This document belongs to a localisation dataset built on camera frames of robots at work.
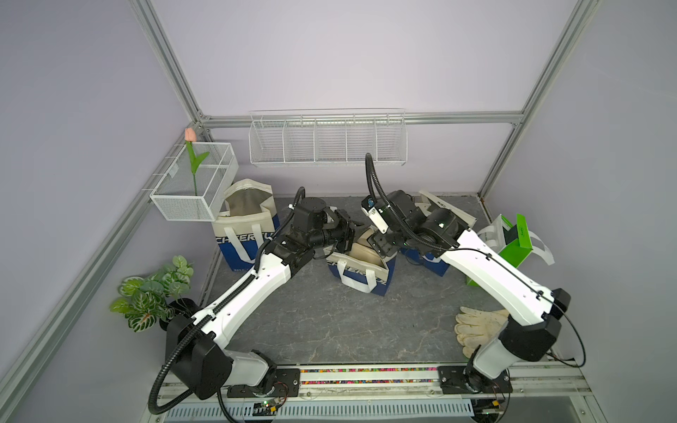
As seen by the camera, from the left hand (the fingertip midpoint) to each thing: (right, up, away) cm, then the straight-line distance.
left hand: (374, 225), depth 68 cm
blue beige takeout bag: (-37, +2, +11) cm, 39 cm away
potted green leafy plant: (-55, -18, -3) cm, 58 cm away
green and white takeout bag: (+39, -5, +4) cm, 39 cm away
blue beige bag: (-3, -11, +2) cm, 12 cm away
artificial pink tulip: (-56, +20, +15) cm, 61 cm away
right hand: (+3, -1, +4) cm, 5 cm away
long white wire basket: (-15, +34, +33) cm, 49 cm away
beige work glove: (+34, -33, +14) cm, 49 cm away
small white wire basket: (-55, +8, +4) cm, 56 cm away
